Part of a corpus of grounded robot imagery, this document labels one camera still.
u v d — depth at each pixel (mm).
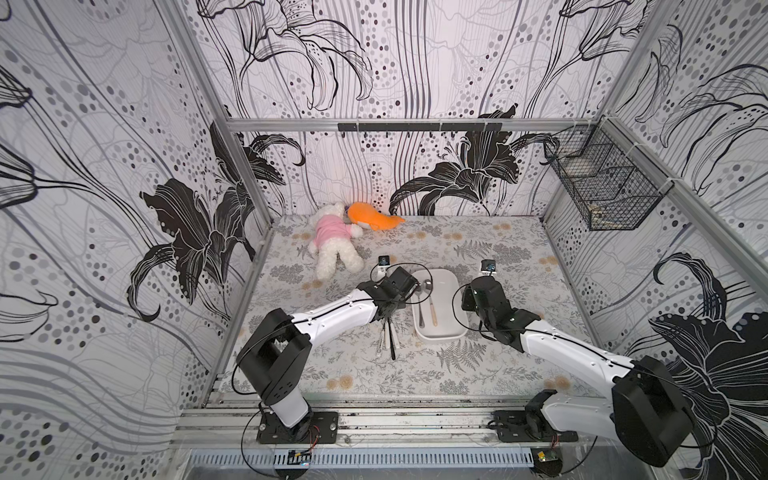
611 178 882
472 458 689
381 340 868
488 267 732
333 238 1012
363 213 1110
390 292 659
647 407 401
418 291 704
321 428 736
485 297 641
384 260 773
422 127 936
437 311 928
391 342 866
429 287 971
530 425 655
